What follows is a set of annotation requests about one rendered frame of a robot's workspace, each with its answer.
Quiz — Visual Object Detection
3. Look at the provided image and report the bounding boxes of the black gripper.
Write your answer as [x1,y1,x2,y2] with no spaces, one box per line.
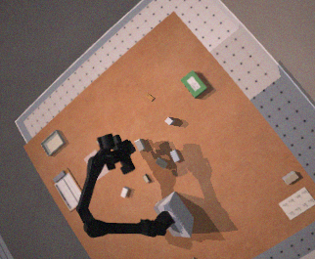
[113,135,135,175]

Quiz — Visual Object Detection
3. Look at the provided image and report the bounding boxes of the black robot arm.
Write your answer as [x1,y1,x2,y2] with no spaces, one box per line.
[76,134,175,237]

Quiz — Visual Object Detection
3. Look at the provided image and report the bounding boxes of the green box with white label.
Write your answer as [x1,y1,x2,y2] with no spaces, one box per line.
[180,70,207,98]

